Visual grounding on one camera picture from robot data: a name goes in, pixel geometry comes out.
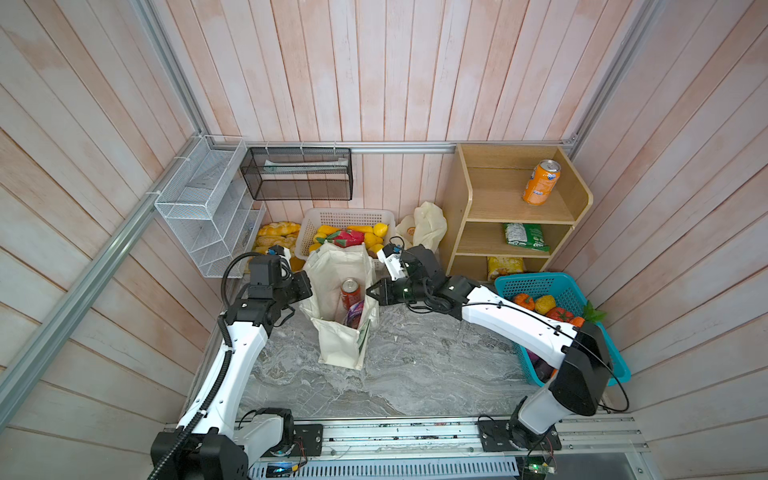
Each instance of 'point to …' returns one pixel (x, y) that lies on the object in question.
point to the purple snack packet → (353, 314)
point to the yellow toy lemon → (380, 229)
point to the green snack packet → (526, 235)
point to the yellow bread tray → (279, 233)
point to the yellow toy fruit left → (327, 230)
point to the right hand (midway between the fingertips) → (363, 292)
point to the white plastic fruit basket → (314, 218)
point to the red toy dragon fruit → (344, 238)
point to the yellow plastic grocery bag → (427, 225)
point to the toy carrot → (590, 314)
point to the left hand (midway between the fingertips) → (309, 284)
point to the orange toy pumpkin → (523, 300)
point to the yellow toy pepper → (544, 304)
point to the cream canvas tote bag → (326, 266)
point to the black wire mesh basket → (299, 173)
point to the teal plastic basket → (546, 292)
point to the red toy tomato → (559, 314)
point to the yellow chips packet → (502, 265)
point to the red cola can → (351, 292)
